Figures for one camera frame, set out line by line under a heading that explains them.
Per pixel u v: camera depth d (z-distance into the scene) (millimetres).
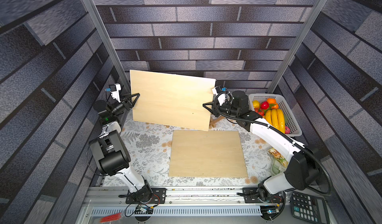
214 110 711
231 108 656
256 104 1036
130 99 791
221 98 679
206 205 720
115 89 697
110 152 492
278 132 499
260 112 1004
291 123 940
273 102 1027
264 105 1004
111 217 690
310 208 688
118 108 720
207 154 884
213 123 982
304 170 417
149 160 859
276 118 924
